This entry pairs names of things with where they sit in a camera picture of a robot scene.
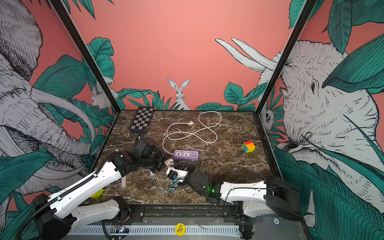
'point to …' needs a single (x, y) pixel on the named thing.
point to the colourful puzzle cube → (248, 146)
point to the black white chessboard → (141, 120)
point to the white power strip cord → (192, 134)
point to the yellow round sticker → (180, 229)
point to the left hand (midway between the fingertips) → (174, 157)
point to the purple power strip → (186, 154)
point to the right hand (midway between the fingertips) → (175, 161)
